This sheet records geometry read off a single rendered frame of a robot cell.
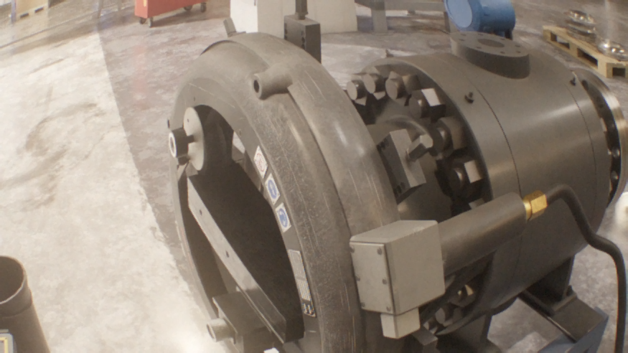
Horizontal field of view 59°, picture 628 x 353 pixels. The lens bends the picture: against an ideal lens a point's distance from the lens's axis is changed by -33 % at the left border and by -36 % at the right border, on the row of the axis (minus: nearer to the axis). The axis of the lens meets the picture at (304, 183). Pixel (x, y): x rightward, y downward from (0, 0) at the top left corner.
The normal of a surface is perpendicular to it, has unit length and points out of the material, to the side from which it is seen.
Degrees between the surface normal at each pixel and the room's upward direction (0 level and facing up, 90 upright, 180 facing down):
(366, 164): 48
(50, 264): 0
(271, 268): 13
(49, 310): 0
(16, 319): 93
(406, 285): 67
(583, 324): 0
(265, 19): 90
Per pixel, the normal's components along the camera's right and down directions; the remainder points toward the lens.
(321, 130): 0.24, -0.47
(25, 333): 0.83, 0.25
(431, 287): 0.40, -0.02
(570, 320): -0.05, -0.91
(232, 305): 0.05, -0.80
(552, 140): 0.34, -0.25
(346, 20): 0.36, 0.38
